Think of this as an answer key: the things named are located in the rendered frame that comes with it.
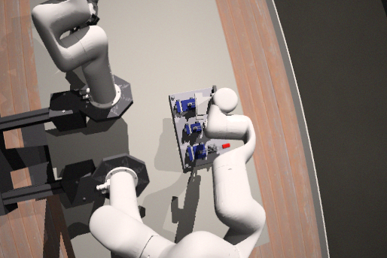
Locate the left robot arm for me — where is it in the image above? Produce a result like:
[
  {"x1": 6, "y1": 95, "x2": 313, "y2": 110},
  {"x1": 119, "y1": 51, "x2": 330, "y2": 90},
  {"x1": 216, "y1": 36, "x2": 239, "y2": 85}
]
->
[{"x1": 32, "y1": 0, "x2": 121, "y2": 109}]

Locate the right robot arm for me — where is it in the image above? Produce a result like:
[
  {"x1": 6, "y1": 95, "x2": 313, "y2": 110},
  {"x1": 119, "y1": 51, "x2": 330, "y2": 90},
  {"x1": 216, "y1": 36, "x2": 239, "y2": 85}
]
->
[{"x1": 89, "y1": 88, "x2": 266, "y2": 258}]

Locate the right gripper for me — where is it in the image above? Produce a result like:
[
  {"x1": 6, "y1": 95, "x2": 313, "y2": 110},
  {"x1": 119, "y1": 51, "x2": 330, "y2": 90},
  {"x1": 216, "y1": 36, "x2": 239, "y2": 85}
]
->
[{"x1": 210, "y1": 86, "x2": 217, "y2": 96}]

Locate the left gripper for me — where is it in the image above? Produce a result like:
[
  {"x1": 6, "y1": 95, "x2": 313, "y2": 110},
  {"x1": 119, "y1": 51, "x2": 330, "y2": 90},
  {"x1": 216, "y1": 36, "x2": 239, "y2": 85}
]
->
[{"x1": 69, "y1": 0, "x2": 100, "y2": 34}]

